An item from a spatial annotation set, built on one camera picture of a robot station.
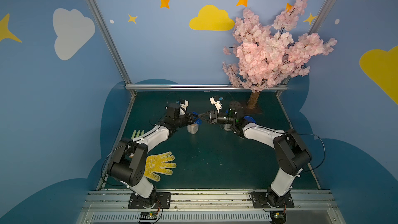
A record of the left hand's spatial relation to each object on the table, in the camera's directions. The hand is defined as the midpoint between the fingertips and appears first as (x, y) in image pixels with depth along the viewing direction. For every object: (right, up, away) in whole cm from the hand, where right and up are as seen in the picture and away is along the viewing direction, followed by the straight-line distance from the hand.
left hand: (198, 115), depth 89 cm
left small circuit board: (-24, -48, -16) cm, 56 cm away
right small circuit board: (+39, -48, -16) cm, 64 cm away
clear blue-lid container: (-4, -9, +4) cm, 10 cm away
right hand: (+2, 0, -9) cm, 9 cm away
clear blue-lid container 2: (+30, -2, -1) cm, 30 cm away
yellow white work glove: (-24, -27, -3) cm, 36 cm away
